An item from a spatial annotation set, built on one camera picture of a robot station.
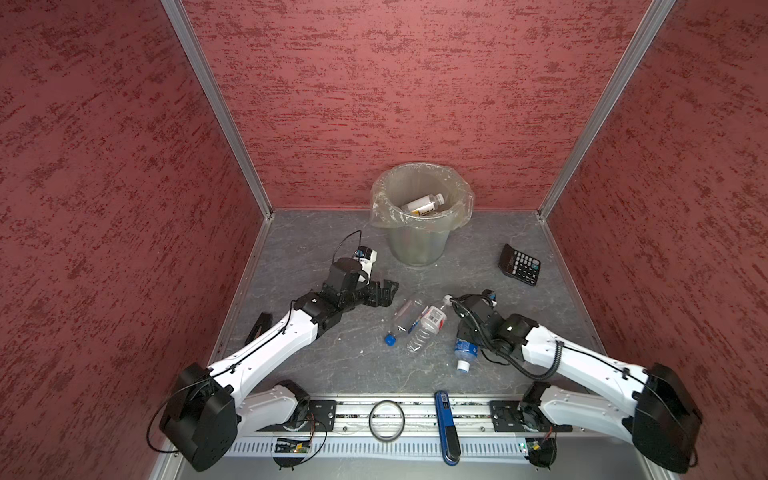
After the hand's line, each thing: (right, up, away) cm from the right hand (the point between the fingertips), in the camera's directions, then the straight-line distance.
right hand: (463, 335), depth 83 cm
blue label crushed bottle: (0, -4, -4) cm, 6 cm away
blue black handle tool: (-6, -20, -12) cm, 24 cm away
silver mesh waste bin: (-11, +24, +16) cm, 31 cm away
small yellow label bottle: (-9, +39, +17) cm, 44 cm away
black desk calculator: (+25, +18, +20) cm, 36 cm away
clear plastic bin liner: (-11, +42, +19) cm, 48 cm away
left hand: (-23, +14, -2) cm, 27 cm away
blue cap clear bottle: (-16, +2, +8) cm, 18 cm away
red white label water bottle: (-9, +3, +2) cm, 10 cm away
